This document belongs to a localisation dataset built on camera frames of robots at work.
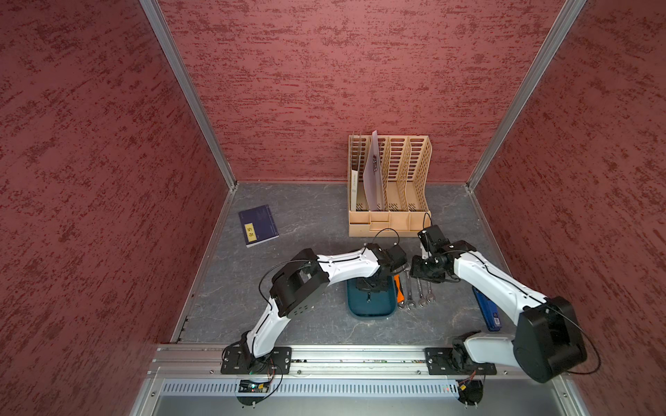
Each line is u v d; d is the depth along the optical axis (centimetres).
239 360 71
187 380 71
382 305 85
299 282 56
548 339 41
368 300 85
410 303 85
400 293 87
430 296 87
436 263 62
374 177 100
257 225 106
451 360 72
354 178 85
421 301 86
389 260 69
